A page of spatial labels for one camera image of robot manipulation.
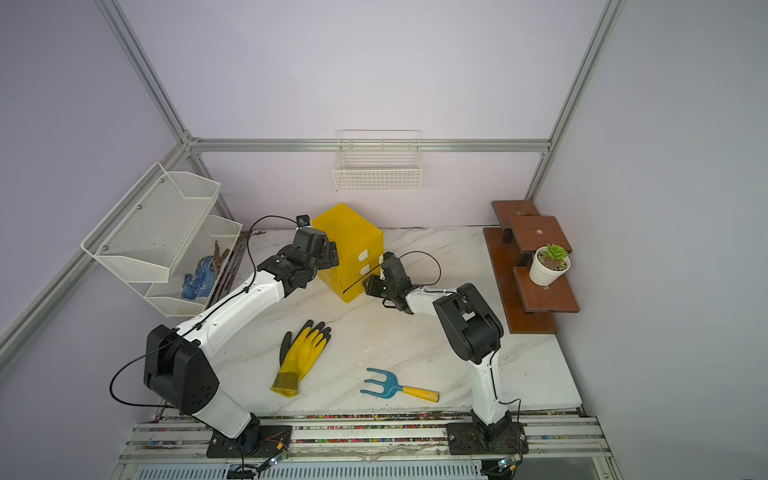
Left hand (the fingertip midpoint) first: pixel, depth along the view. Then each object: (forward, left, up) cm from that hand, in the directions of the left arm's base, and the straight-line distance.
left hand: (316, 253), depth 86 cm
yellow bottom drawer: (-2, -11, -15) cm, 19 cm away
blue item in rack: (-6, +34, -7) cm, 36 cm away
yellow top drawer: (+1, -13, -2) cm, 13 cm away
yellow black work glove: (-23, +6, -19) cm, 31 cm away
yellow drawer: (-3, -10, -7) cm, 13 cm away
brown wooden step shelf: (-14, -60, -6) cm, 62 cm away
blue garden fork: (-31, -22, -21) cm, 43 cm away
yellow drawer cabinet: (+2, -13, +1) cm, 13 cm away
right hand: (+1, -14, -18) cm, 23 cm away
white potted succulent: (-5, -66, +2) cm, 66 cm away
